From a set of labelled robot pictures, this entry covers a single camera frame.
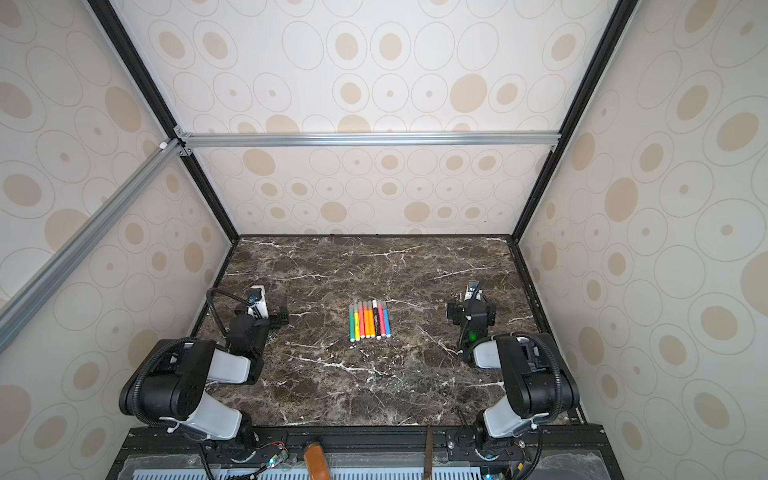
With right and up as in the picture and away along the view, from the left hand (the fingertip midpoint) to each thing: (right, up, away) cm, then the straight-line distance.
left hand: (276, 293), depth 90 cm
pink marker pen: (+26, -9, +6) cm, 28 cm away
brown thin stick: (+44, -39, -18) cm, 62 cm away
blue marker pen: (+34, -10, +5) cm, 35 cm away
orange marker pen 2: (+28, -9, +6) cm, 30 cm away
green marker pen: (+22, -10, +5) cm, 25 cm away
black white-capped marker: (+30, -9, +5) cm, 32 cm away
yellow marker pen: (+24, -10, +5) cm, 26 cm away
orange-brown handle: (+17, -37, -20) cm, 46 cm away
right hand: (+64, -3, +4) cm, 65 cm away
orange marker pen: (+27, -9, +6) cm, 29 cm away
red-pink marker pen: (+32, -9, +5) cm, 34 cm away
